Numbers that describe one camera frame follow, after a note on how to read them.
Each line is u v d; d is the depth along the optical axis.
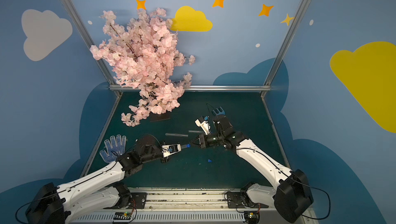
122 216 0.73
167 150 0.63
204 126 0.71
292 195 0.40
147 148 0.60
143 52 0.67
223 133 0.60
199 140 0.68
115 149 0.91
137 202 0.74
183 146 0.72
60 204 0.41
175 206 0.73
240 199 0.66
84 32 0.86
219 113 1.08
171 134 0.98
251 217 0.73
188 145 0.72
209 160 0.86
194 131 1.01
